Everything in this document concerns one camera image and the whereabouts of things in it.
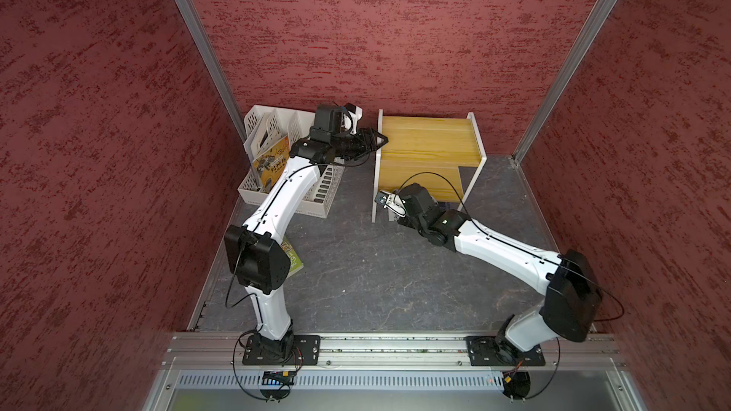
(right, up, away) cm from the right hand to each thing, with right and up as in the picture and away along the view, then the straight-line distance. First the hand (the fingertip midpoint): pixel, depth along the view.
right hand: (409, 199), depth 84 cm
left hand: (-9, +15, -6) cm, 18 cm away
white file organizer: (-48, +24, +11) cm, 55 cm away
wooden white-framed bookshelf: (+4, +13, -8) cm, 16 cm away
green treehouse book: (-36, -20, +4) cm, 41 cm away
